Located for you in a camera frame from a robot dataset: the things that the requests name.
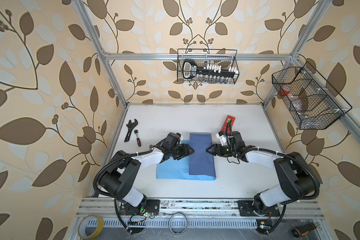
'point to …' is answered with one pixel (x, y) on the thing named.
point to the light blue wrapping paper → (199, 165)
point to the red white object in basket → (285, 90)
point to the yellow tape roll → (81, 229)
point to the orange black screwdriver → (301, 231)
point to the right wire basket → (309, 107)
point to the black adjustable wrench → (131, 126)
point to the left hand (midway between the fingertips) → (193, 151)
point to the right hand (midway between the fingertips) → (211, 152)
